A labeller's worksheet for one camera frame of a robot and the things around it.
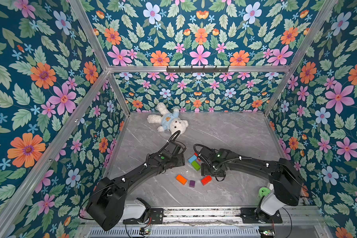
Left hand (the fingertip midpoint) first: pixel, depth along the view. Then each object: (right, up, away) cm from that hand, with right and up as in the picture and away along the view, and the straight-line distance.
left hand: (183, 159), depth 85 cm
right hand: (+15, -6, -2) cm, 16 cm away
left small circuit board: (-19, -32, -13) cm, 40 cm away
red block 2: (+13, -12, -1) cm, 18 cm away
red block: (+7, +6, -19) cm, 21 cm away
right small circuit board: (+42, -32, -15) cm, 54 cm away
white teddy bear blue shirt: (-10, +23, +18) cm, 31 cm away
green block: (+8, -5, +4) cm, 10 cm away
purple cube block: (+5, -13, -2) cm, 14 cm away
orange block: (-2, -12, 0) cm, 12 cm away
